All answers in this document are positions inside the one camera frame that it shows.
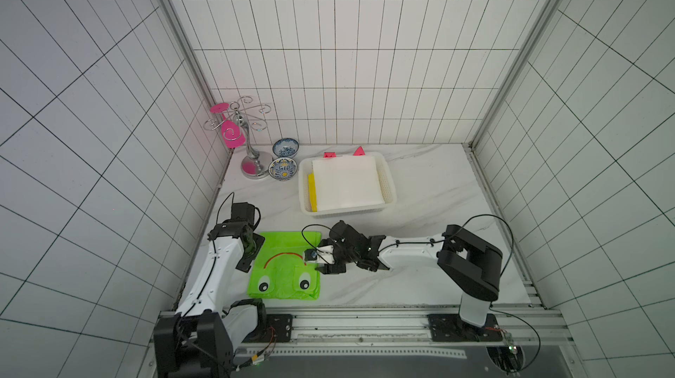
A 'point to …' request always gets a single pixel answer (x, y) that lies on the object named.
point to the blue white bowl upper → (286, 147)
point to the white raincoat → (346, 182)
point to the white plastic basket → (387, 181)
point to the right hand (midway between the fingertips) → (310, 259)
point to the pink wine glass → (234, 136)
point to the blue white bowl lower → (283, 169)
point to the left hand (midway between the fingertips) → (253, 255)
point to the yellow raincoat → (313, 192)
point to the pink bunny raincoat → (333, 155)
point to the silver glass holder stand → (257, 164)
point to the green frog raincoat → (279, 272)
